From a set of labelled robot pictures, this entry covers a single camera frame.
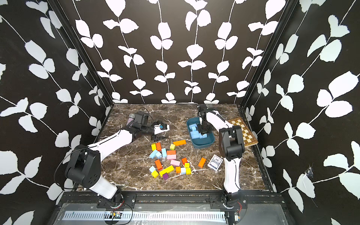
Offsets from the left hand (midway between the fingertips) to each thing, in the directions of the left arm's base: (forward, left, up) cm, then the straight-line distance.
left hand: (167, 128), depth 86 cm
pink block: (-17, -4, -15) cm, 23 cm away
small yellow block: (-23, +8, -14) cm, 28 cm away
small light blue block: (-20, +10, -14) cm, 27 cm away
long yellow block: (-21, +1, -15) cm, 26 cm away
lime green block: (-6, -3, -14) cm, 15 cm away
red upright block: (-5, +7, -15) cm, 18 cm away
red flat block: (-9, -2, -16) cm, 18 cm away
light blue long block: (-10, +9, -14) cm, 19 cm away
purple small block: (-25, +1, -15) cm, 29 cm away
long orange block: (-2, -8, -16) cm, 18 cm away
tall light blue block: (-9, +3, -15) cm, 18 cm away
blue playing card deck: (-18, -30, -14) cm, 38 cm away
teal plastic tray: (-5, -21, -13) cm, 25 cm away
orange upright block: (-18, +6, -15) cm, 24 cm away
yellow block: (-5, +10, -15) cm, 18 cm away
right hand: (+4, -24, -11) cm, 27 cm away
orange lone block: (-17, -22, -16) cm, 32 cm away
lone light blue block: (+10, -18, -14) cm, 25 cm away
